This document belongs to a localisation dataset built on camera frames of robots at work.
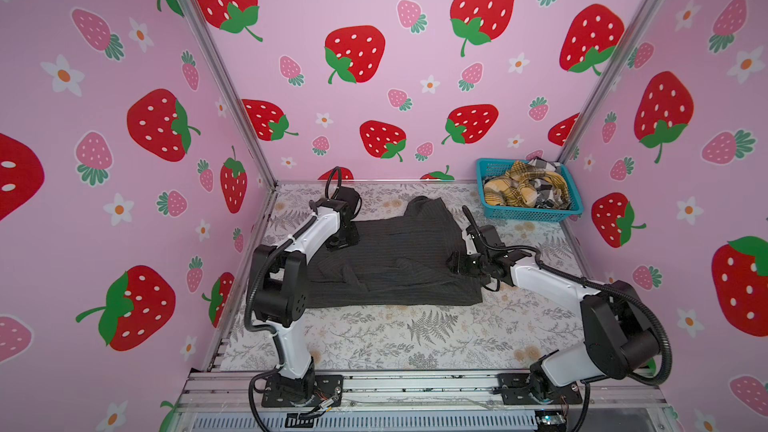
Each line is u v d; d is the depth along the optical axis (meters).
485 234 0.71
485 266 0.69
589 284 0.49
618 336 0.44
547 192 1.01
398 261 0.94
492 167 1.18
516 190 1.05
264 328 0.51
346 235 0.86
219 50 0.84
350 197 0.76
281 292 0.50
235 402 0.73
